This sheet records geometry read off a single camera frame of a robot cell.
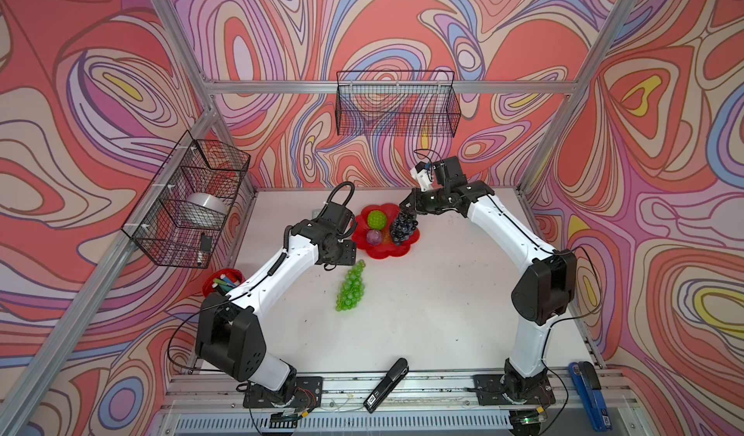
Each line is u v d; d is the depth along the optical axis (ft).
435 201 2.36
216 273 2.59
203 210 2.31
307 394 2.36
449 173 2.21
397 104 3.21
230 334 1.36
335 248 1.95
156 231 2.20
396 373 2.37
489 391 2.37
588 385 2.38
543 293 1.60
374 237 3.25
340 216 2.16
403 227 2.72
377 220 3.33
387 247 3.37
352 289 2.90
